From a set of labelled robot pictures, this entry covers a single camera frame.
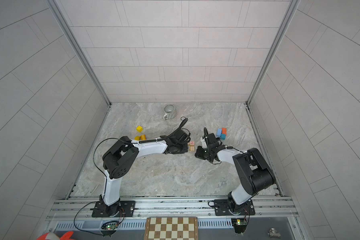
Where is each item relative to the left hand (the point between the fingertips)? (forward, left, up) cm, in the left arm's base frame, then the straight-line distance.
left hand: (191, 148), depth 93 cm
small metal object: (-42, -35, +4) cm, 55 cm away
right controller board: (-39, -22, +1) cm, 45 cm away
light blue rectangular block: (+11, -19, +1) cm, 22 cm away
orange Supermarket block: (+7, +31, +2) cm, 32 cm away
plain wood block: (-1, 0, +2) cm, 2 cm away
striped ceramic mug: (+24, +15, +8) cm, 29 cm away
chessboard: (-40, +9, +4) cm, 42 cm away
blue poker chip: (+23, +6, 0) cm, 24 cm away
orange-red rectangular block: (+12, -22, +1) cm, 25 cm away
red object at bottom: (-43, +52, +6) cm, 68 cm away
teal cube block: (+7, -21, +2) cm, 22 cm away
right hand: (-4, -2, 0) cm, 5 cm away
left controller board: (-41, +37, +3) cm, 55 cm away
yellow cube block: (+12, +35, +2) cm, 37 cm away
